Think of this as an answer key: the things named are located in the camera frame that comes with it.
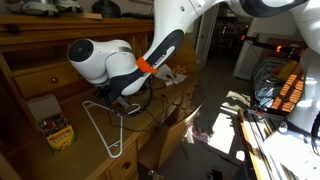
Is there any white door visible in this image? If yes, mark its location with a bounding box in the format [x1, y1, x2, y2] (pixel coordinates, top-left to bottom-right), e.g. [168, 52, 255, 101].
[195, 3, 220, 72]

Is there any robot mounting table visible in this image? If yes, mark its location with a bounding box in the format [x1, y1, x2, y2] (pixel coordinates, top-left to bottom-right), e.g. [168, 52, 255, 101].
[237, 108, 320, 180]

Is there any orange cable clip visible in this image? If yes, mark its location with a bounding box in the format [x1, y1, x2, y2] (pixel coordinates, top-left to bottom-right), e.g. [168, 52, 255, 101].
[135, 56, 160, 75]

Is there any black USB cable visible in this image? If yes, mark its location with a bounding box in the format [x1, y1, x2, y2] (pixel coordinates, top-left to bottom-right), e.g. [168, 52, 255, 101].
[105, 94, 168, 135]

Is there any grey blue sneaker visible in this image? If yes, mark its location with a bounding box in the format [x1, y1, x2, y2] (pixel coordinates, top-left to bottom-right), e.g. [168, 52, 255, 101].
[54, 0, 83, 13]
[4, 0, 60, 17]

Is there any wooden chair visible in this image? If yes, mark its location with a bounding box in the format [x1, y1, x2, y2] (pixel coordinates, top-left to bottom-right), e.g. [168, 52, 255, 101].
[137, 99, 205, 171]

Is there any white wire clothes hanger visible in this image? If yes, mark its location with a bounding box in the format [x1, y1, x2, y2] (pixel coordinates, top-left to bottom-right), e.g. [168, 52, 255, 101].
[82, 100, 141, 159]

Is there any white paper sheet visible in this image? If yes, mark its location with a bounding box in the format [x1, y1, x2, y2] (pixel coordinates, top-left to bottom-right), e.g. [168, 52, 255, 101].
[154, 64, 190, 87]

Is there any wooden roll-top desk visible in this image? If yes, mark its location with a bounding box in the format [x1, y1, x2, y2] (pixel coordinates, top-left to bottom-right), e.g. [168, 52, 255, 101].
[0, 12, 201, 180]

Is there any black pole with orange marks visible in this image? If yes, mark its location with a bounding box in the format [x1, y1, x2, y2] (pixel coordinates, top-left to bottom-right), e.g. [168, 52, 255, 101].
[241, 34, 306, 63]

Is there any wooden desk drawer with knob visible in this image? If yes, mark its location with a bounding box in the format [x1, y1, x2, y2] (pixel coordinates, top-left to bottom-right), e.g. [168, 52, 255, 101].
[13, 61, 81, 100]

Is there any small orange white toy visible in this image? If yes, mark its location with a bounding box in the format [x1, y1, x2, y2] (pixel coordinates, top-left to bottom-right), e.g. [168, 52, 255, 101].
[173, 64, 188, 75]

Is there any yellow green crayon box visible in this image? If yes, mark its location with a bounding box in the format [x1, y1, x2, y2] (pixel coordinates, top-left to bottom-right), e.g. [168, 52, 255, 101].
[27, 93, 77, 153]

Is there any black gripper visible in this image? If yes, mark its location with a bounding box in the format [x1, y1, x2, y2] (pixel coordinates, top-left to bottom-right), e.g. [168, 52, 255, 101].
[97, 83, 116, 103]

